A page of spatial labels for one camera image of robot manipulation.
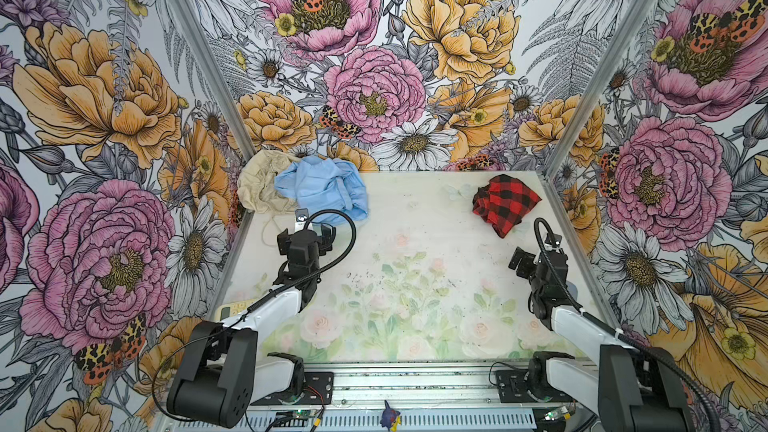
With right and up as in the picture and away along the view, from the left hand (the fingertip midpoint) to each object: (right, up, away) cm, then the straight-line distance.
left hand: (305, 236), depth 89 cm
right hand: (+66, -7, +1) cm, 67 cm away
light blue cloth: (+4, +14, +17) cm, 22 cm away
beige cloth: (-25, +17, +25) cm, 40 cm away
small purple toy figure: (+25, -37, -22) cm, 50 cm away
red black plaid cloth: (+63, +10, +13) cm, 65 cm away
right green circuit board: (+63, -40, -17) cm, 77 cm away
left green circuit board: (+4, -40, -17) cm, 43 cm away
